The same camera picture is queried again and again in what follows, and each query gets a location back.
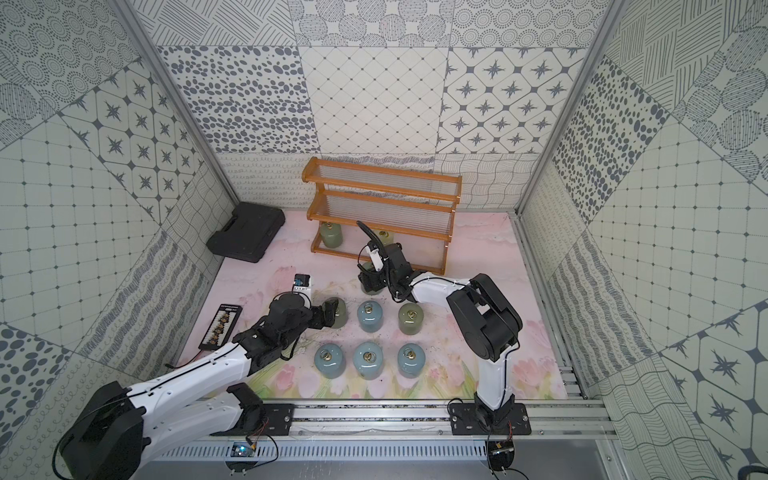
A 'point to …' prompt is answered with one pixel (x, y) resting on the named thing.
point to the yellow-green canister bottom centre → (385, 237)
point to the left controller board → (241, 449)
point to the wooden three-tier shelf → (409, 209)
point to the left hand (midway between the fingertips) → (331, 301)
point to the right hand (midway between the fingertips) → (372, 273)
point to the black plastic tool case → (249, 233)
